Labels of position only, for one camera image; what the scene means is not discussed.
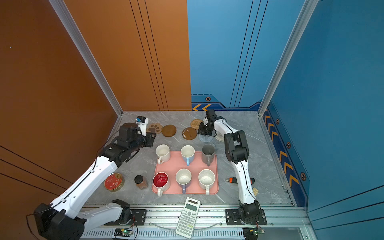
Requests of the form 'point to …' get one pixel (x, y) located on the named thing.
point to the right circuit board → (252, 233)
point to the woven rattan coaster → (195, 123)
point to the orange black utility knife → (234, 180)
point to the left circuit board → (123, 232)
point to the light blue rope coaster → (205, 138)
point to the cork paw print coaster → (156, 128)
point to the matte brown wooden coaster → (169, 130)
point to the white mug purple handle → (183, 177)
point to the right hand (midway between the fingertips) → (197, 132)
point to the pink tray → (175, 162)
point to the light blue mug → (187, 152)
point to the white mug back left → (163, 152)
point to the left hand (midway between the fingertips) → (155, 132)
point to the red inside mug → (161, 181)
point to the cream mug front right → (206, 179)
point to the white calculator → (188, 218)
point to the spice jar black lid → (141, 181)
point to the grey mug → (208, 153)
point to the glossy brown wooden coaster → (189, 133)
